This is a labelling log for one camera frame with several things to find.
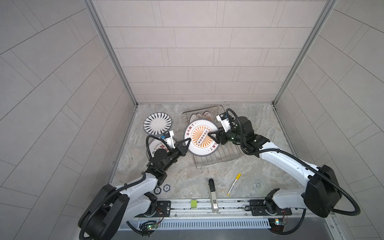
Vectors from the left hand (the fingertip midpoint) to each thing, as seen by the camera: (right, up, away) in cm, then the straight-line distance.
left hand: (194, 139), depth 76 cm
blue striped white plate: (-26, +6, +27) cm, 39 cm away
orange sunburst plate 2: (+4, -2, 0) cm, 4 cm away
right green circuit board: (+40, -37, -7) cm, 55 cm away
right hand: (+9, +3, 0) cm, 9 cm away
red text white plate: (+8, +12, +19) cm, 24 cm away
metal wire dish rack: (+18, -10, +13) cm, 24 cm away
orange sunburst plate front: (-1, +11, +19) cm, 22 cm away
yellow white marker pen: (+24, -22, +5) cm, 33 cm away
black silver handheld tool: (+9, -27, -3) cm, 29 cm away
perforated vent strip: (+6, -38, -8) cm, 39 cm away
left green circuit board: (-18, -36, -11) cm, 42 cm away
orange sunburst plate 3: (+3, +12, +20) cm, 24 cm away
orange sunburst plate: (-25, -6, +15) cm, 30 cm away
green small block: (0, -32, -2) cm, 32 cm away
